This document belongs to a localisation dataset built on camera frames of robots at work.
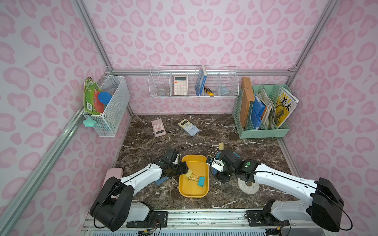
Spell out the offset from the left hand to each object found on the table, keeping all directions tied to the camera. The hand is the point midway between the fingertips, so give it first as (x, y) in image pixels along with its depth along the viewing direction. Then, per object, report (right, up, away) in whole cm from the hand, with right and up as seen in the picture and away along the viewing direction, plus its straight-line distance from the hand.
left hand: (183, 167), depth 88 cm
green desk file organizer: (+58, +48, +15) cm, 76 cm away
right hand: (+19, +1, -7) cm, 21 cm away
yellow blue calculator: (+3, +23, +22) cm, 32 cm away
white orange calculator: (-2, +50, +5) cm, 50 cm away
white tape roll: (+38, -11, -6) cm, 40 cm away
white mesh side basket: (-36, +26, -16) cm, 47 cm away
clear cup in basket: (-14, +46, +7) cm, 49 cm away
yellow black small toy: (+16, +46, +5) cm, 49 cm away
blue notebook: (-12, -6, -4) cm, 15 cm away
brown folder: (+37, +42, -4) cm, 56 cm away
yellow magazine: (+68, +39, +9) cm, 78 cm away
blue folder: (+49, +35, +10) cm, 61 cm away
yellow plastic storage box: (+7, -8, -4) cm, 12 cm away
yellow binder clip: (+3, -4, -2) cm, 6 cm away
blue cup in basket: (+27, +49, +13) cm, 57 cm away
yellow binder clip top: (+25, +11, +11) cm, 29 cm away
